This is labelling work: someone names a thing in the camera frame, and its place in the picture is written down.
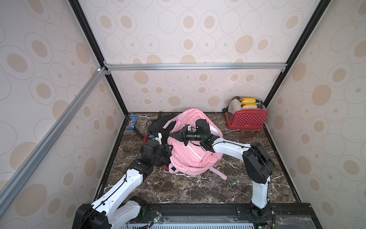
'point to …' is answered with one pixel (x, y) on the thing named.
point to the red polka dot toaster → (238, 117)
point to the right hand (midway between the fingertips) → (168, 138)
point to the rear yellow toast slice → (249, 100)
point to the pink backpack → (191, 160)
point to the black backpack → (153, 126)
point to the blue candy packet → (132, 122)
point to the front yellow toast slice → (249, 106)
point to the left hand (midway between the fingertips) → (177, 146)
